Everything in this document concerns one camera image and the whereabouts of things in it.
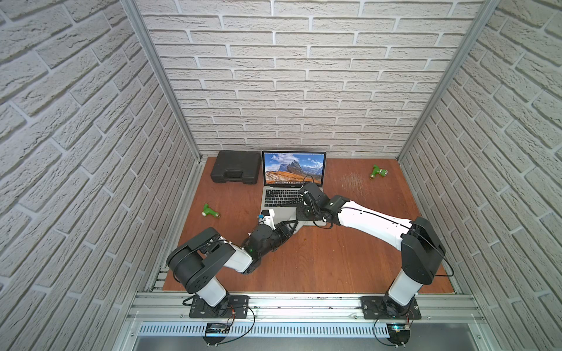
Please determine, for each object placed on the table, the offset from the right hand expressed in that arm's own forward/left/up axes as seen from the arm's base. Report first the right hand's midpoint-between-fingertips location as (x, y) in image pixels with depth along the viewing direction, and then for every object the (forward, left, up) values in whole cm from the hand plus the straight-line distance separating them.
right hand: (299, 211), depth 86 cm
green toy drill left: (+8, +41, -8) cm, 42 cm away
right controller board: (-41, -29, -11) cm, 52 cm away
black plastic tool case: (+32, +29, -5) cm, 44 cm away
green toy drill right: (+27, -44, -9) cm, 53 cm away
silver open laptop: (+22, +5, -1) cm, 23 cm away
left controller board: (-38, +31, -13) cm, 51 cm away
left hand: (-5, 0, 0) cm, 5 cm away
